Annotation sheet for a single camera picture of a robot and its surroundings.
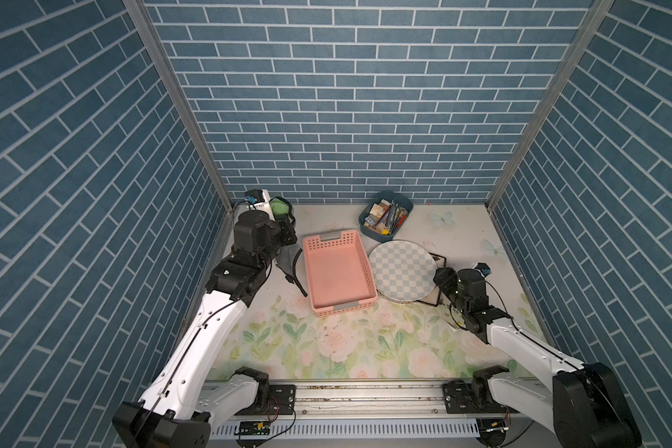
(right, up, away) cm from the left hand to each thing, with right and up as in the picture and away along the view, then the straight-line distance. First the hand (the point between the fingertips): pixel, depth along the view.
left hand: (297, 214), depth 71 cm
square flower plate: (+41, -26, +18) cm, 52 cm away
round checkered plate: (+32, -19, +26) cm, 45 cm away
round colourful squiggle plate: (+26, -27, +20) cm, 43 cm away
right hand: (+44, -19, +18) cm, 51 cm away
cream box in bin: (+25, +4, +44) cm, 51 cm away
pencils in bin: (+32, +1, +44) cm, 55 cm away
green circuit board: (-11, -56, +1) cm, 57 cm away
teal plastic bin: (+27, +2, +44) cm, 52 cm away
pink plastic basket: (+10, -20, +30) cm, 37 cm away
